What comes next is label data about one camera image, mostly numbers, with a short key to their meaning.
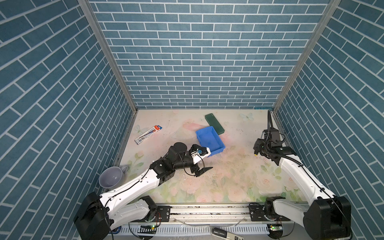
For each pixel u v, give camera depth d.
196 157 0.61
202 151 0.60
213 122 1.13
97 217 0.38
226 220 0.74
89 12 0.71
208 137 1.03
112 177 0.84
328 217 0.39
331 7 0.71
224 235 0.65
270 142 0.63
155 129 1.08
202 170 0.64
